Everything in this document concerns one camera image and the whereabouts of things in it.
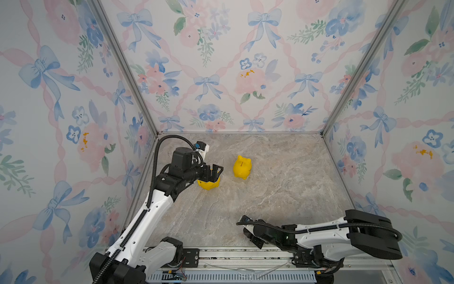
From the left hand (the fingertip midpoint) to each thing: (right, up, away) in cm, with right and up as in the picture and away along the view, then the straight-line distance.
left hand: (214, 165), depth 74 cm
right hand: (+15, -30, +7) cm, 34 cm away
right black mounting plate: (+38, -34, -8) cm, 51 cm away
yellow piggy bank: (-4, -11, +15) cm, 20 cm away
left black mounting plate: (-9, -39, -1) cm, 40 cm away
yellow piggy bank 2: (+13, -2, +18) cm, 22 cm away
